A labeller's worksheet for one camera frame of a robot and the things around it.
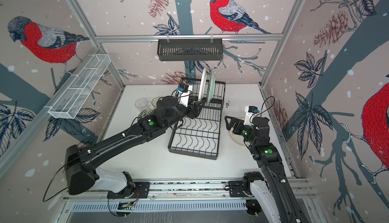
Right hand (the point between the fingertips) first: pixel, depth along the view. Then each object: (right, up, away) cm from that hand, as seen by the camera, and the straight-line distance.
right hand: (230, 120), depth 74 cm
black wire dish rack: (-16, -13, +17) cm, 26 cm away
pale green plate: (-10, +17, -2) cm, 19 cm away
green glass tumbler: (-46, +9, +27) cm, 54 cm away
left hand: (-15, +11, -8) cm, 20 cm away
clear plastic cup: (-56, +6, +30) cm, 64 cm away
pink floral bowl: (-51, +1, +21) cm, 55 cm away
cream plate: (+8, -13, +15) cm, 22 cm away
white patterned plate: (-14, +18, -3) cm, 23 cm away
